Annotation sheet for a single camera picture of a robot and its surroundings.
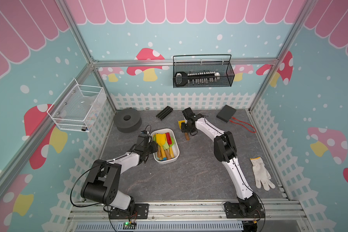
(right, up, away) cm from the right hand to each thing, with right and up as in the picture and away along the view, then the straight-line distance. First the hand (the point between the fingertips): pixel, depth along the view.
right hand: (184, 129), depth 107 cm
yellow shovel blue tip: (-16, -6, -8) cm, 19 cm away
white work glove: (+45, -26, -22) cm, 57 cm away
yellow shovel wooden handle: (+2, -5, -5) cm, 7 cm away
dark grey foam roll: (-42, +6, 0) cm, 43 cm away
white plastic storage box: (-6, -12, -14) cm, 19 cm away
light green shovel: (-13, -12, -11) cm, 21 cm away
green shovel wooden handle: (-16, -14, -16) cm, 27 cm away
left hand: (-19, -11, -13) cm, 25 cm away
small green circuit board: (-29, -48, -34) cm, 66 cm away
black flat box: (+36, +13, +12) cm, 40 cm away
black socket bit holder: (-1, +32, -18) cm, 37 cm away
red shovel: (-10, -8, -8) cm, 15 cm away
